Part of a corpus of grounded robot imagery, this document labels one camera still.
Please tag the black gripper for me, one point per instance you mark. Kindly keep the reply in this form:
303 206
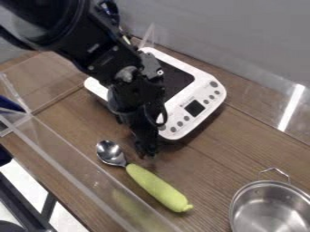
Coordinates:
136 101

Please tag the white and black stove top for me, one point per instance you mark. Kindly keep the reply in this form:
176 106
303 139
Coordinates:
192 95

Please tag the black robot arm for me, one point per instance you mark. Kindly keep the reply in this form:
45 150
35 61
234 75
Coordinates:
80 30

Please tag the clear acrylic barrier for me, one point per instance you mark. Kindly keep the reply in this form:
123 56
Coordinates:
60 130

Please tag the stainless steel pot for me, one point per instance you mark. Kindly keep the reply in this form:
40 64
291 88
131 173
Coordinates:
270 205

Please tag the blue object at left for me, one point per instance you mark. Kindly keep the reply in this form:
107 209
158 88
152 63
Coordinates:
8 105

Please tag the black table frame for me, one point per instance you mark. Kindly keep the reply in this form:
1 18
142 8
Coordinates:
31 220

